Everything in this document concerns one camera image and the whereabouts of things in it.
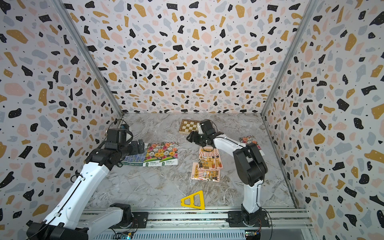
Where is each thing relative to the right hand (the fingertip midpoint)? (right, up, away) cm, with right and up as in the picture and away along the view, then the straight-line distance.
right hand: (190, 139), depth 94 cm
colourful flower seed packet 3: (+42, -1, +13) cm, 44 cm away
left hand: (-27, -1, -16) cm, 31 cm away
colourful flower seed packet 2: (-14, -10, +4) cm, 18 cm away
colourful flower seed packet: (-24, -11, +4) cm, 27 cm away
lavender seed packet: (-34, -13, +1) cm, 37 cm away
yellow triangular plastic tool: (+2, -33, -16) cm, 37 cm away
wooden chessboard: (-3, +9, +17) cm, 19 cm away
